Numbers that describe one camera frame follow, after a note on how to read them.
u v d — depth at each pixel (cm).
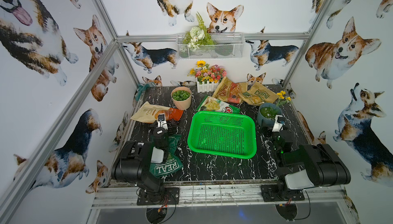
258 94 114
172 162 83
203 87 115
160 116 79
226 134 95
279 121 77
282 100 93
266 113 96
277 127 79
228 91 118
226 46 93
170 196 74
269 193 74
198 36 78
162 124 78
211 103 109
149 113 101
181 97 101
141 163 53
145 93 121
